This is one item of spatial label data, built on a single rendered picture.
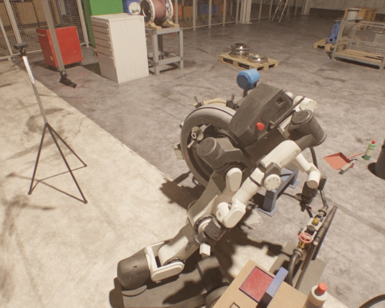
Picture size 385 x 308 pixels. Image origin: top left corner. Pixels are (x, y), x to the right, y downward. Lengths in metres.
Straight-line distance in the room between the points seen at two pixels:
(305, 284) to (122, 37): 4.80
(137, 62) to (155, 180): 3.40
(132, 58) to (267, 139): 4.58
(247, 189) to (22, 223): 2.03
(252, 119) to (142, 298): 1.20
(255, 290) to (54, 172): 2.41
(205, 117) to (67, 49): 5.30
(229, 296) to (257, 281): 0.16
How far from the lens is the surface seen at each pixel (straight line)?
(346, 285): 2.24
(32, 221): 2.69
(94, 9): 8.74
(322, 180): 1.75
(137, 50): 5.66
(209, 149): 1.25
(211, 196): 1.46
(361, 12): 14.02
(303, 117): 1.21
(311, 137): 1.23
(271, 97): 1.26
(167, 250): 1.71
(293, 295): 1.50
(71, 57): 6.91
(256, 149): 1.31
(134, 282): 1.72
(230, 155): 1.29
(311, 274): 2.18
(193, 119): 1.98
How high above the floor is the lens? 1.73
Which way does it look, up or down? 34 degrees down
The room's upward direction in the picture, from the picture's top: straight up
